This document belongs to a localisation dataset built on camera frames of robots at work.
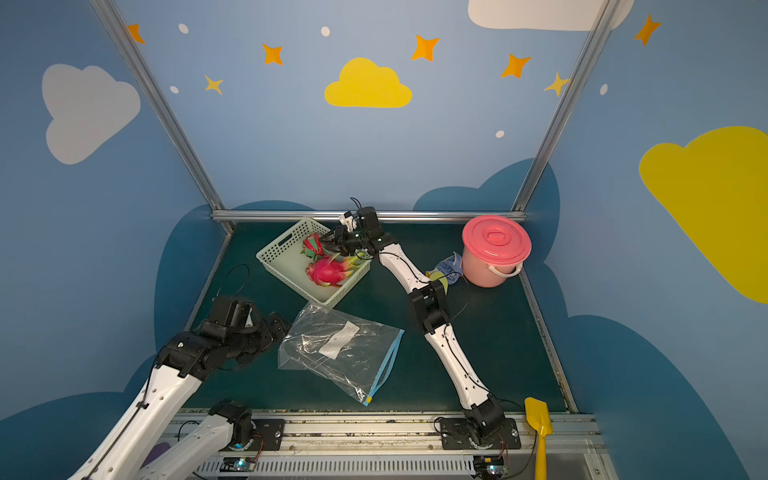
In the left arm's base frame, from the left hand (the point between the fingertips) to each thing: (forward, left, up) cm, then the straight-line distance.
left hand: (286, 332), depth 75 cm
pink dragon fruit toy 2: (+36, +1, -8) cm, 37 cm away
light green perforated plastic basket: (+36, +14, -16) cm, 41 cm away
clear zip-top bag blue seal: (+2, -15, -16) cm, 22 cm away
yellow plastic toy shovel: (-15, -66, -15) cm, 69 cm away
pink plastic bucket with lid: (+28, -58, +3) cm, 64 cm away
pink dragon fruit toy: (+26, -6, -9) cm, 28 cm away
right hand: (+33, -4, -1) cm, 33 cm away
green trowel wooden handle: (+29, -44, -15) cm, 54 cm away
